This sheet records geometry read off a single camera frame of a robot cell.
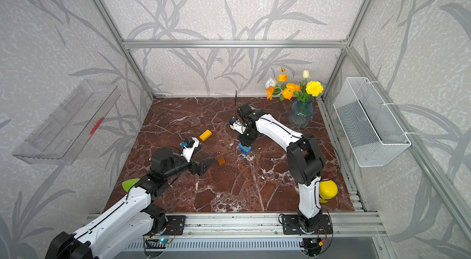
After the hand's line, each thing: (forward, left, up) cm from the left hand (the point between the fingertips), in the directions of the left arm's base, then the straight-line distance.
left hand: (208, 154), depth 78 cm
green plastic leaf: (-7, +40, -18) cm, 44 cm away
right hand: (+12, -16, -7) cm, 21 cm away
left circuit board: (-30, +18, -17) cm, 39 cm away
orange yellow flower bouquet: (+34, -35, +8) cm, 49 cm away
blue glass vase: (+27, -47, -4) cm, 54 cm away
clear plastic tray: (0, +51, +14) cm, 53 cm away
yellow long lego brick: (+19, +6, -15) cm, 25 cm away
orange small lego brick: (+3, -4, -14) cm, 15 cm away
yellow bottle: (-14, -49, -3) cm, 51 cm away
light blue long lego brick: (+8, -17, -9) cm, 20 cm away
